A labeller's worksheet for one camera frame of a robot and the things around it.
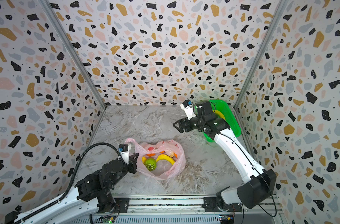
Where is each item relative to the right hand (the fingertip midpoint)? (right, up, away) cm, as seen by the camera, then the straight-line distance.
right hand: (180, 122), depth 74 cm
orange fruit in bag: (-18, -22, +17) cm, 33 cm away
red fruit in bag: (-16, -15, +3) cm, 22 cm away
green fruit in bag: (-17, -25, +8) cm, 31 cm away
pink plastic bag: (-13, -25, +16) cm, 32 cm away
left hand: (-20, -17, -1) cm, 27 cm away
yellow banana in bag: (-11, -23, +16) cm, 30 cm away
